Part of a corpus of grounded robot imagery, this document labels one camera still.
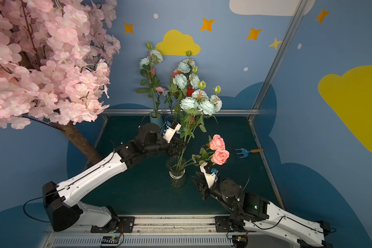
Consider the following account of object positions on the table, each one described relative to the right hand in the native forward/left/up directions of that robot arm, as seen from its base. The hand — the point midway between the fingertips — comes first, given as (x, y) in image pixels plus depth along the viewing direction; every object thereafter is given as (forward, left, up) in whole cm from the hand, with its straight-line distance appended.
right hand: (198, 173), depth 66 cm
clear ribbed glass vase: (+8, +11, -10) cm, 17 cm away
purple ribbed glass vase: (+38, +18, -5) cm, 43 cm away
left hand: (+13, +6, +7) cm, 16 cm away
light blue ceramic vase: (+36, +26, -4) cm, 45 cm away
